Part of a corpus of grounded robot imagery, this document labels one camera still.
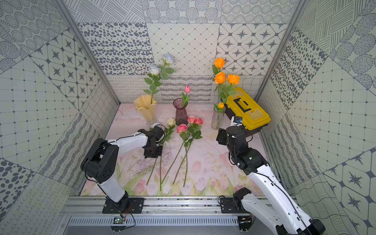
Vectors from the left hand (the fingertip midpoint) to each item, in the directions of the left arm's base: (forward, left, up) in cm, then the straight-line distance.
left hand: (158, 155), depth 92 cm
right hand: (+2, -39, +24) cm, 46 cm away
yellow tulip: (+15, -37, +29) cm, 50 cm away
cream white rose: (+23, -5, +4) cm, 24 cm away
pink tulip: (+28, -17, +23) cm, 40 cm away
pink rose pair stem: (+17, -22, +1) cm, 28 cm away
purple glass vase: (+24, -13, +10) cm, 30 cm away
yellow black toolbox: (+19, -61, +16) cm, 66 cm away
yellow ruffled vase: (+29, +12, +17) cm, 36 cm away
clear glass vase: (+23, -39, +10) cm, 46 cm away
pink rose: (+14, -16, +2) cm, 21 cm away
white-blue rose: (+20, +7, +5) cm, 22 cm away
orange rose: (+31, -45, +36) cm, 65 cm away
